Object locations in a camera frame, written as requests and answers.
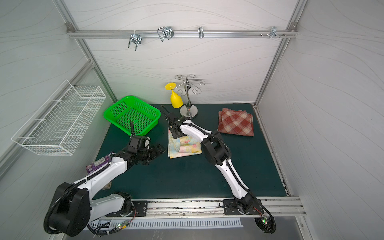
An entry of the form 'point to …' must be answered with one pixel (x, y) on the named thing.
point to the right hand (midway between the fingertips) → (178, 132)
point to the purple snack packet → (91, 167)
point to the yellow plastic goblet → (176, 101)
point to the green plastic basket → (144, 116)
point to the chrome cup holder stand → (188, 110)
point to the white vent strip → (133, 224)
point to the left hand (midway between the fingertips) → (159, 152)
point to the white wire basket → (56, 127)
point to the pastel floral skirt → (183, 146)
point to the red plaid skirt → (239, 122)
